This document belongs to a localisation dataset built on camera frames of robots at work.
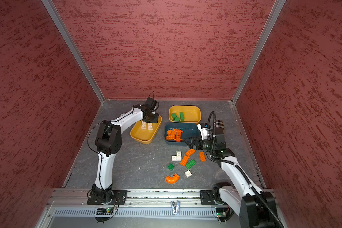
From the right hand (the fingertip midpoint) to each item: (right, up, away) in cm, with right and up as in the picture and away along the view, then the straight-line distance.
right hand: (188, 142), depth 81 cm
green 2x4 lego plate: (-2, +14, +28) cm, 31 cm away
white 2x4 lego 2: (-31, +7, +22) cm, 39 cm away
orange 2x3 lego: (-2, -13, +7) cm, 15 cm away
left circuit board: (-44, -34, -9) cm, 56 cm away
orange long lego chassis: (-5, +1, +18) cm, 18 cm away
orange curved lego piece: (-9, -22, -1) cm, 24 cm away
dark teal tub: (+3, +5, +20) cm, 21 cm away
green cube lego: (-6, +12, +25) cm, 29 cm away
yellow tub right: (0, +16, +30) cm, 34 cm away
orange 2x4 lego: (-10, 0, +15) cm, 18 cm away
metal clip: (-7, -30, -10) cm, 33 cm away
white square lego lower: (0, -19, +2) cm, 19 cm away
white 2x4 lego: (-26, +7, +22) cm, 35 cm away
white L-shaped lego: (-6, -11, +7) cm, 15 cm away
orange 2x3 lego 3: (+10, -11, +9) cm, 17 cm away
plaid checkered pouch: (+25, +7, +20) cm, 33 cm away
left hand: (-23, +11, +20) cm, 32 cm away
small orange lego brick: (-12, +3, +17) cm, 21 cm away
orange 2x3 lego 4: (-8, +3, +20) cm, 22 cm away
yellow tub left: (-28, +1, +16) cm, 33 cm away
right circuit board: (+16, -34, -10) cm, 39 cm away
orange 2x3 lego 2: (+2, -9, +11) cm, 15 cm away
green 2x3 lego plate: (+2, -14, +4) cm, 15 cm away
